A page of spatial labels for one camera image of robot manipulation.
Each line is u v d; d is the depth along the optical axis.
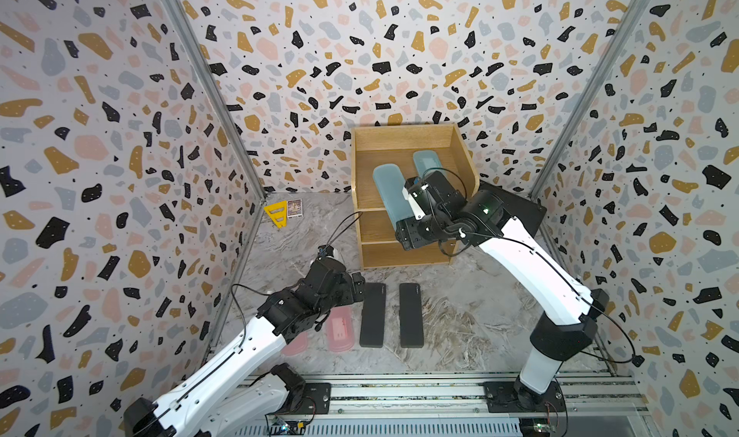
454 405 0.74
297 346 0.81
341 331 0.84
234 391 0.44
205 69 0.84
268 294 0.54
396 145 0.90
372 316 0.88
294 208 1.16
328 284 0.56
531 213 1.17
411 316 0.88
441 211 0.48
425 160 0.86
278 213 1.14
